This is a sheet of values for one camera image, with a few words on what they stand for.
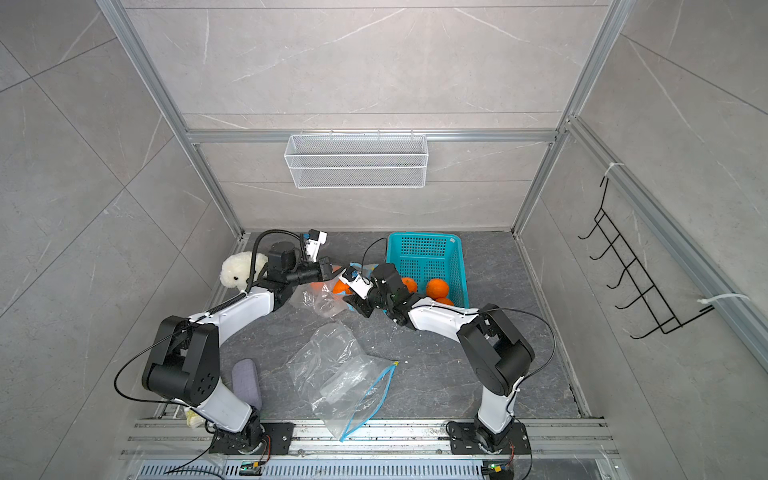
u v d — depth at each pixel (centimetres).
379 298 75
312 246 79
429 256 111
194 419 75
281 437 73
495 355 47
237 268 84
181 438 75
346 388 78
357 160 100
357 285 76
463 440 73
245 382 78
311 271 76
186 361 46
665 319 58
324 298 82
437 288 96
